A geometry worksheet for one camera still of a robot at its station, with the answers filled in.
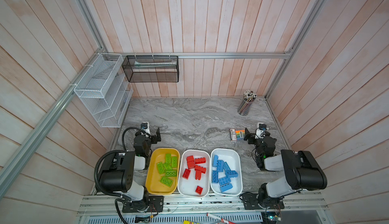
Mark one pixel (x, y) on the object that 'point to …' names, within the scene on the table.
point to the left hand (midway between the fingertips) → (152, 129)
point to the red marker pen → (222, 220)
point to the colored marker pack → (236, 135)
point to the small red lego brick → (199, 190)
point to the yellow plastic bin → (153, 186)
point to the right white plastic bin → (233, 158)
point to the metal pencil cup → (248, 98)
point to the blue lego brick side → (231, 174)
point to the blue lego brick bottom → (215, 176)
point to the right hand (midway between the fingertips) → (254, 127)
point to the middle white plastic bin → (186, 188)
